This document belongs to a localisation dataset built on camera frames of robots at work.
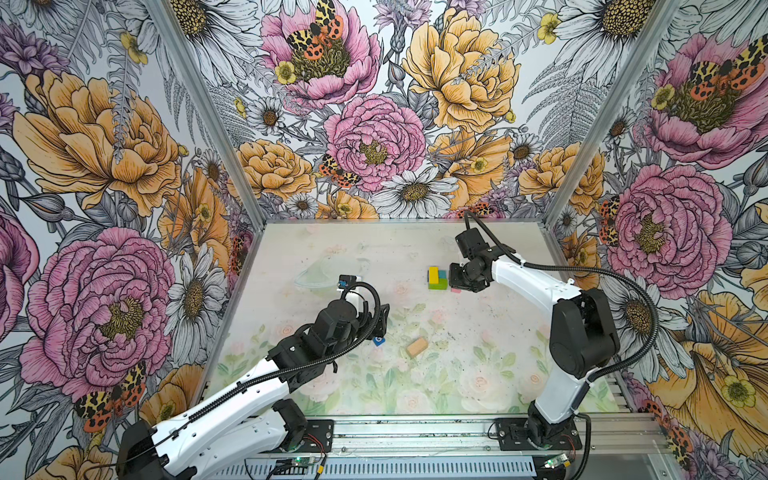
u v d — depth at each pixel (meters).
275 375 0.48
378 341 0.89
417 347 0.88
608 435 0.77
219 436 0.44
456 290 0.85
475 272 0.69
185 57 0.78
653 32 0.74
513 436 0.74
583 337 0.48
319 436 0.74
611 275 0.50
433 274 1.02
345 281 0.64
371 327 0.53
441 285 1.00
